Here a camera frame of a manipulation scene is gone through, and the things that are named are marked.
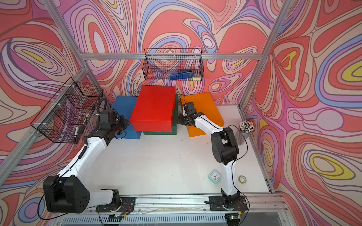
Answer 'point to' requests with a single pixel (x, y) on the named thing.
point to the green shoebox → (174, 122)
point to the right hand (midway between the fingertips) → (179, 123)
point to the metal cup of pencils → (246, 127)
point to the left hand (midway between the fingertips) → (130, 119)
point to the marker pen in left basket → (76, 132)
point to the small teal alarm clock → (214, 176)
